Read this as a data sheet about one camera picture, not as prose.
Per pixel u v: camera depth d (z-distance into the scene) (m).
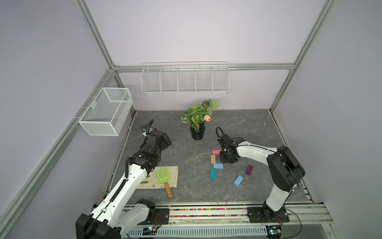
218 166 0.88
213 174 0.87
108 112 0.83
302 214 0.76
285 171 0.48
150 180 0.85
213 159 0.93
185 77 0.99
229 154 0.69
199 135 1.02
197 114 0.82
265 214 0.66
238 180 0.85
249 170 0.89
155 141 0.56
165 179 0.85
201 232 1.58
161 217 0.74
